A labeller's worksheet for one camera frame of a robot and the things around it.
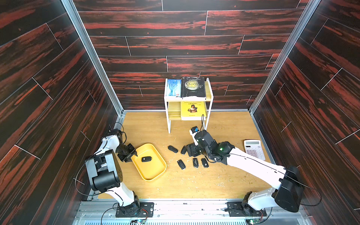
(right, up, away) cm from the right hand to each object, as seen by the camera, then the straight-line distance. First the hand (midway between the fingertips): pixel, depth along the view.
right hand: (193, 143), depth 81 cm
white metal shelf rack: (-13, +25, +22) cm, 36 cm away
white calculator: (+44, -5, +15) cm, 46 cm away
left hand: (-36, -9, +9) cm, 39 cm away
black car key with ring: (+8, -14, +8) cm, 18 cm away
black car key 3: (+2, -14, +10) cm, 17 cm away
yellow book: (+1, +20, +15) cm, 25 cm away
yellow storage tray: (-26, -19, +8) cm, 33 cm away
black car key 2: (-14, -6, +16) cm, 22 cm away
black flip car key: (-7, -15, +8) cm, 18 cm away
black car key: (-31, -12, +10) cm, 35 cm away
